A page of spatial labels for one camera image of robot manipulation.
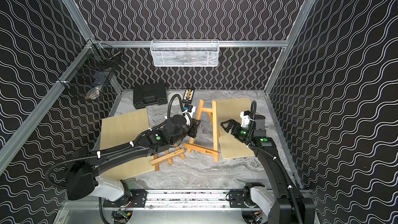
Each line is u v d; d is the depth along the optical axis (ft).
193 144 2.41
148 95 3.62
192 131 2.18
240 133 2.29
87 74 3.04
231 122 2.35
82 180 1.65
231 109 3.80
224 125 2.49
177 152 2.81
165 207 2.41
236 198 2.45
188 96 3.81
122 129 3.22
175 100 3.71
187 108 2.13
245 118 2.45
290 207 1.26
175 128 1.84
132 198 2.40
